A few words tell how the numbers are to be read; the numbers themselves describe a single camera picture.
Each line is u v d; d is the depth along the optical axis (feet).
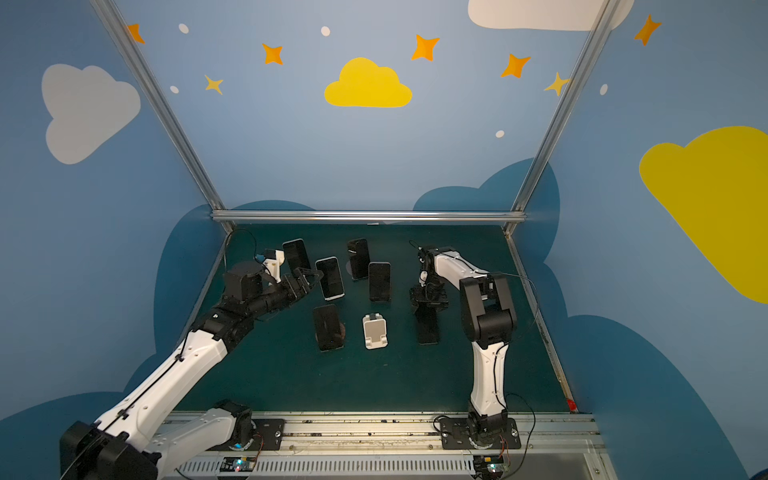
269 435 2.45
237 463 2.34
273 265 2.32
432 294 2.83
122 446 1.26
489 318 1.85
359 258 3.25
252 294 1.95
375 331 2.89
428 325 3.07
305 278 2.23
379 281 3.40
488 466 2.34
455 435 2.45
